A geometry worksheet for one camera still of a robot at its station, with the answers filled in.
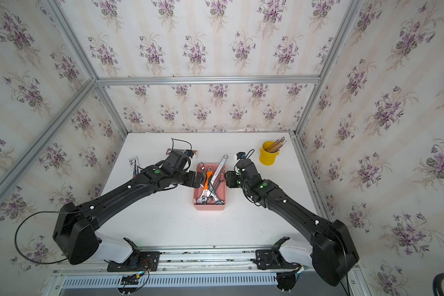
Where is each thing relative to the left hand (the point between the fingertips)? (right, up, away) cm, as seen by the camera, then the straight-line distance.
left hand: (197, 177), depth 82 cm
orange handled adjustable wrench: (+3, -8, +7) cm, 11 cm away
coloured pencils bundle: (+40, +15, +14) cm, 45 cm away
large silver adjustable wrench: (+6, -8, +7) cm, 12 cm away
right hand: (+15, +1, 0) cm, 15 cm away
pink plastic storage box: (+9, -8, +12) cm, 17 cm away
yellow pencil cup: (+35, +8, +17) cm, 40 cm away
